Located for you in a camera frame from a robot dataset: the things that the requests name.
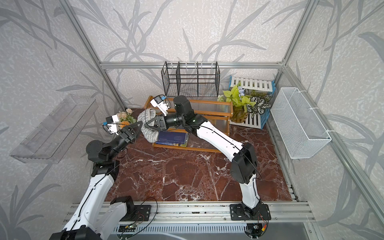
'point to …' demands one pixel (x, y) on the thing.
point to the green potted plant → (240, 105)
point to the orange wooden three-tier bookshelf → (217, 112)
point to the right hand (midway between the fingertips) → (146, 126)
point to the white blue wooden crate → (256, 86)
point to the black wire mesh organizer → (191, 79)
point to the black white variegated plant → (258, 105)
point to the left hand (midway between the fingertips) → (144, 126)
